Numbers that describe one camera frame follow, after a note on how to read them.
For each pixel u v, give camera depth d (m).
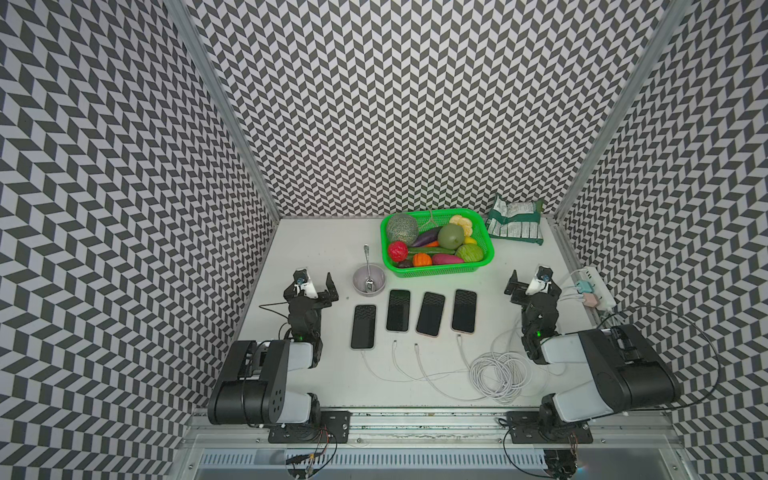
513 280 0.83
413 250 1.01
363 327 1.01
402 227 0.99
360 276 0.96
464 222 1.08
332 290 0.83
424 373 0.83
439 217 1.05
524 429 0.73
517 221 1.08
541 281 0.75
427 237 1.05
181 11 0.70
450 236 1.02
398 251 0.96
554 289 0.82
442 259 0.98
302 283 0.73
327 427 0.72
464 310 0.94
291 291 0.81
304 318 0.66
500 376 0.80
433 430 0.75
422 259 0.99
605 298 0.94
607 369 0.46
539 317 0.67
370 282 0.98
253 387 0.43
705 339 0.67
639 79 0.77
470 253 0.97
